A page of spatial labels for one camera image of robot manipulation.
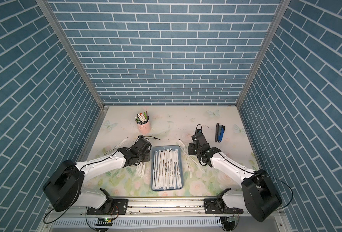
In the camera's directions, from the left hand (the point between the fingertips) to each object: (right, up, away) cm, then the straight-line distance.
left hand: (150, 155), depth 89 cm
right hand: (+26, +6, 0) cm, 26 cm away
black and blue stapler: (+47, +15, +14) cm, 51 cm away
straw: (+3, -9, -4) cm, 10 cm away
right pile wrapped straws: (+23, -5, 0) cm, 24 cm away
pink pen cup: (-6, +19, +7) cm, 21 cm away
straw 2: (+4, -8, -2) cm, 9 cm away
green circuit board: (-21, -29, -17) cm, 39 cm away
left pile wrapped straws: (-5, -7, -3) cm, 9 cm away
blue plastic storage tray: (+10, -9, -4) cm, 14 cm away
